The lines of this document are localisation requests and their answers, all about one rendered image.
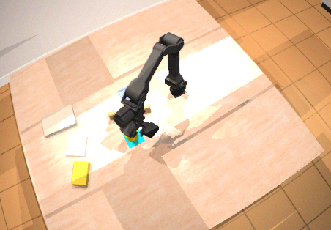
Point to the light wooden flat bar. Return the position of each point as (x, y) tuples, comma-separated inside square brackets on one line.
[(146, 108)]

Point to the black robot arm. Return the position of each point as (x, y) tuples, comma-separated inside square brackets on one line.
[(168, 44)]

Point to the cream flat rectangular slab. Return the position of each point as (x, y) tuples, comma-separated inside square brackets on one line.
[(58, 121)]

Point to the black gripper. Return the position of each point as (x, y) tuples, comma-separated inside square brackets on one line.
[(148, 129)]

